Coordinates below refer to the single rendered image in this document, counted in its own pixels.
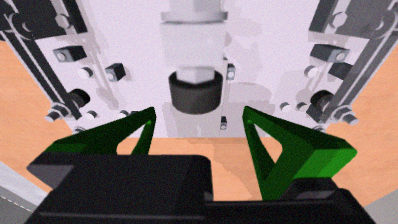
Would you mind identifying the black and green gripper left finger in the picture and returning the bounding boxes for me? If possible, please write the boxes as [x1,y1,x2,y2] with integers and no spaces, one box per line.
[43,106,157,154]

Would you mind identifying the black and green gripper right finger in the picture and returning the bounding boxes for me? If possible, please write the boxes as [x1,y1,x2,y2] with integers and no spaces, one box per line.
[242,106,358,200]

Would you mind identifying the white fixture plate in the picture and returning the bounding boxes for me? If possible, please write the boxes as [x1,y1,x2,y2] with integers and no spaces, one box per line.
[35,0,370,138]

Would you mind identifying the black toggle clamp with red handle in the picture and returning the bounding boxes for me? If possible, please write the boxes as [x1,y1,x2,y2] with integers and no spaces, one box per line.
[0,0,91,122]

